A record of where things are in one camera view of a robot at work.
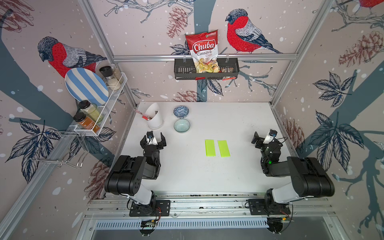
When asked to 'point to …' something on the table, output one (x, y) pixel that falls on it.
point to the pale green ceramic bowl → (181, 126)
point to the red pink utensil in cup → (143, 115)
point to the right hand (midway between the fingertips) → (262, 132)
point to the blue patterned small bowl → (181, 111)
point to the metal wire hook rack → (67, 148)
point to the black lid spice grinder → (112, 83)
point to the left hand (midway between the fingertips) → (155, 131)
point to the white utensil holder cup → (152, 111)
